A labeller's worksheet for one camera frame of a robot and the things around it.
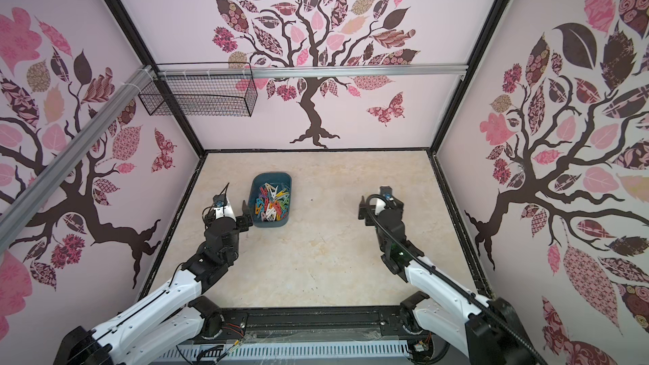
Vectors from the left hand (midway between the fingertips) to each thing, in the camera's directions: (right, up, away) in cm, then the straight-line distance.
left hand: (233, 209), depth 80 cm
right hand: (+47, +4, +2) cm, 47 cm away
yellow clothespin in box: (+11, +3, +24) cm, 26 cm away
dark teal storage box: (+7, +2, +21) cm, 22 cm away
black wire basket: (-17, +44, +15) cm, 50 cm away
